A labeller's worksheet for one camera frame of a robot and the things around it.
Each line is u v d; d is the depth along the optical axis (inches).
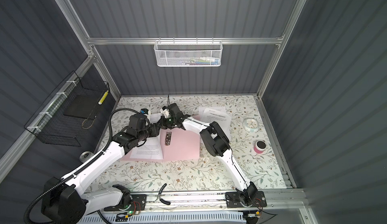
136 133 23.9
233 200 28.6
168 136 38.0
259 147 34.1
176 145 36.2
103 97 32.1
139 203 28.4
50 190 15.1
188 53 48.8
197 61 36.5
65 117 28.4
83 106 29.5
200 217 29.1
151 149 35.9
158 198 29.6
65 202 15.3
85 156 29.6
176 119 32.5
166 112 36.9
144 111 28.6
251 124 39.2
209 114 42.7
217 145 24.7
